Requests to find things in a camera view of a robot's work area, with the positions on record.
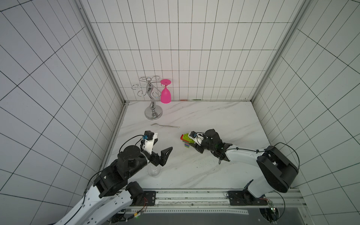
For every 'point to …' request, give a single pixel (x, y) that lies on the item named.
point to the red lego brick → (181, 137)
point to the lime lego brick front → (187, 146)
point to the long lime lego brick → (186, 137)
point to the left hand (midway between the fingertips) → (162, 147)
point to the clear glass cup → (153, 170)
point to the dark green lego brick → (185, 142)
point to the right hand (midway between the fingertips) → (193, 135)
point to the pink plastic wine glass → (165, 93)
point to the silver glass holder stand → (153, 112)
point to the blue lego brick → (185, 144)
